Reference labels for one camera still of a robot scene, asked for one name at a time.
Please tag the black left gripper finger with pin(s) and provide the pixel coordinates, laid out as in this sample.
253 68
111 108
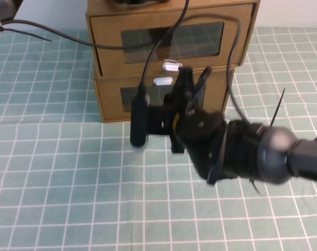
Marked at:
182 92

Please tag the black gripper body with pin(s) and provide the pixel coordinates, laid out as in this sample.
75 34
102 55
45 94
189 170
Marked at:
189 124

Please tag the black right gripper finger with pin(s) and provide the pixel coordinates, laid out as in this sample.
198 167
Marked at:
200 87

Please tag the cardboard shoebox drawer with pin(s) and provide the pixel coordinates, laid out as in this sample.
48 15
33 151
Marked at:
194 33
115 94

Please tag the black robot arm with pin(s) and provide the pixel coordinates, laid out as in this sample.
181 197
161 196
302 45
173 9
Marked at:
221 149

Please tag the cyan checkered tablecloth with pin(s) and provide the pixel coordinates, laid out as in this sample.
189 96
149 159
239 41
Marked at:
70 182

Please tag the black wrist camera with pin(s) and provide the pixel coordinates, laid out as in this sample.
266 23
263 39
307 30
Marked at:
147 119

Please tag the black cable tie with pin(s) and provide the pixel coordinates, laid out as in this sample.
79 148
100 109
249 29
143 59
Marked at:
277 108

